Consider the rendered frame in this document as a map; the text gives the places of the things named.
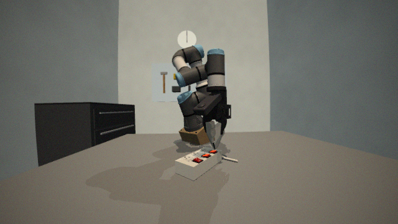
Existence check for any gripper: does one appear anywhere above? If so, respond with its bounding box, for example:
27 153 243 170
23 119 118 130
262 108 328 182
202 86 231 150

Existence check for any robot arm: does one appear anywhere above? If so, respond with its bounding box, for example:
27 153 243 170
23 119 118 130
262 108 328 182
172 44 225 132

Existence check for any white power strip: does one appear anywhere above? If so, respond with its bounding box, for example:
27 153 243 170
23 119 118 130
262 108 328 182
175 147 221 180

